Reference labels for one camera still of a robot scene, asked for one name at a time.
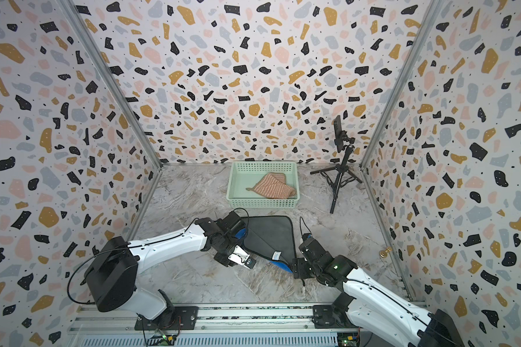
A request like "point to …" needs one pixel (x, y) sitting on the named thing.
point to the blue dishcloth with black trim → (270, 237)
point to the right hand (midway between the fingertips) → (299, 266)
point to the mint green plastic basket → (242, 175)
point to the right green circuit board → (348, 339)
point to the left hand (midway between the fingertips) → (241, 253)
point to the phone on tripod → (338, 129)
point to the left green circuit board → (162, 340)
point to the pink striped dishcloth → (273, 186)
